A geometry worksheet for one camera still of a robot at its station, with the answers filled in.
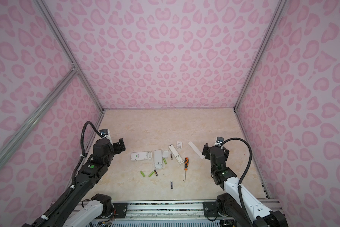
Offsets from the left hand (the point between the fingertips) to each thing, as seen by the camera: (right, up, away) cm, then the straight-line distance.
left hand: (115, 138), depth 80 cm
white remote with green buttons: (+11, -13, +13) cm, 22 cm away
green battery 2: (+14, -23, +6) cm, 27 cm away
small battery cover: (+37, -7, +18) cm, 42 cm away
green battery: (+27, -16, +11) cm, 33 cm away
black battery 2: (+32, -27, +2) cm, 42 cm away
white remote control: (+35, -12, +13) cm, 39 cm away
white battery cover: (+48, -10, +16) cm, 52 cm away
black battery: (+31, -14, +13) cm, 37 cm away
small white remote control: (+23, -15, +12) cm, 30 cm away
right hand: (+57, -4, +4) cm, 57 cm away
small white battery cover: (+27, -12, +14) cm, 33 cm away
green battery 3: (+19, -23, +6) cm, 30 cm away
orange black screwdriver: (+41, -16, +9) cm, 45 cm away
